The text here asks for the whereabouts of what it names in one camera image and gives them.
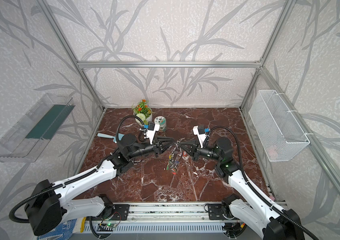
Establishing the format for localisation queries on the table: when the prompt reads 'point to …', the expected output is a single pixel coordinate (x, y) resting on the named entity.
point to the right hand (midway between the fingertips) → (181, 141)
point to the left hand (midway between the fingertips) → (174, 139)
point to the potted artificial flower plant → (143, 111)
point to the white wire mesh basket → (279, 133)
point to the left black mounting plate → (120, 212)
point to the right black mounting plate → (215, 211)
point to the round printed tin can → (162, 121)
